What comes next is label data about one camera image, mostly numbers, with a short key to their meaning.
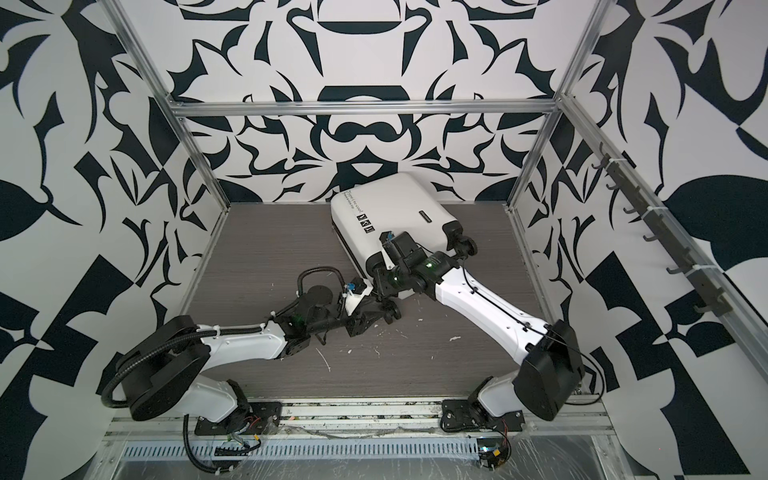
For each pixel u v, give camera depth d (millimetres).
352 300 707
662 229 549
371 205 918
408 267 592
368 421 743
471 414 670
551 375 404
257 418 725
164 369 433
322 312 656
